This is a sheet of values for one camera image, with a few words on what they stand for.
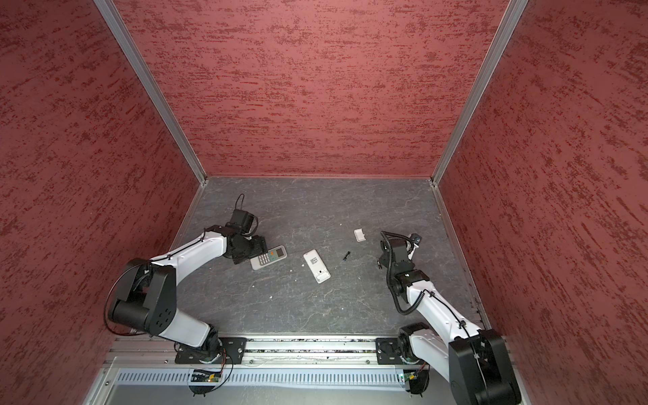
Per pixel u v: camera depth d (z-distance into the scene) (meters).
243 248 0.77
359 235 1.00
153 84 0.88
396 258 0.66
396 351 0.73
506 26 0.74
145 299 0.44
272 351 0.76
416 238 0.77
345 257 0.95
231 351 0.74
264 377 0.77
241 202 1.15
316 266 0.92
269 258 0.92
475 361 0.41
